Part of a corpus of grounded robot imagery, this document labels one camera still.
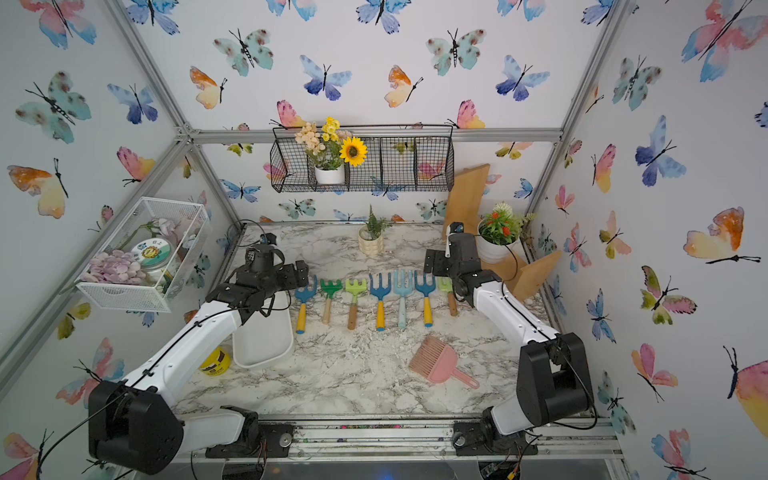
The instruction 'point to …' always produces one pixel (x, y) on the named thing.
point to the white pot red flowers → (499, 232)
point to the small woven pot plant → (370, 235)
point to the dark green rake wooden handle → (329, 290)
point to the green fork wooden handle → (445, 284)
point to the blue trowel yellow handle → (302, 307)
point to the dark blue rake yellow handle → (427, 300)
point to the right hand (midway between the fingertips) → (443, 252)
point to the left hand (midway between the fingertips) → (295, 265)
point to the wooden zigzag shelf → (464, 204)
